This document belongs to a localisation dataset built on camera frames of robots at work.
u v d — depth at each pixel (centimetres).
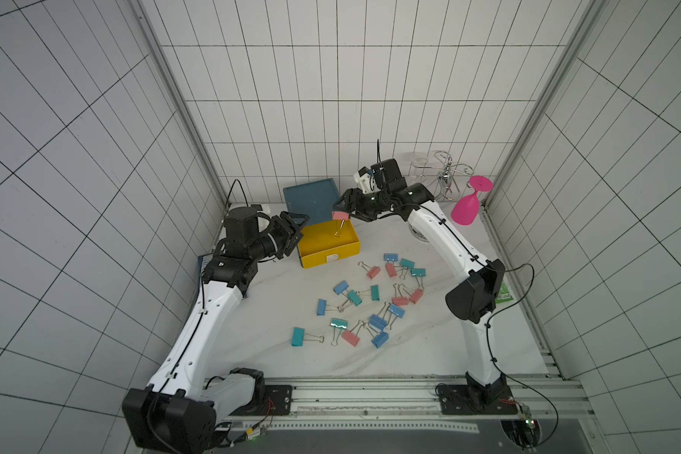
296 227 63
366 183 76
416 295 92
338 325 85
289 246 65
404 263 100
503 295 56
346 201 73
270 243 61
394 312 88
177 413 36
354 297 92
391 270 98
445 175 90
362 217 76
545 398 66
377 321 86
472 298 59
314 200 92
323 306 90
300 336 84
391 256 101
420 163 95
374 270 98
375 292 94
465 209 94
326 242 86
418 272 100
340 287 96
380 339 83
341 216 80
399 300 93
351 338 84
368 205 71
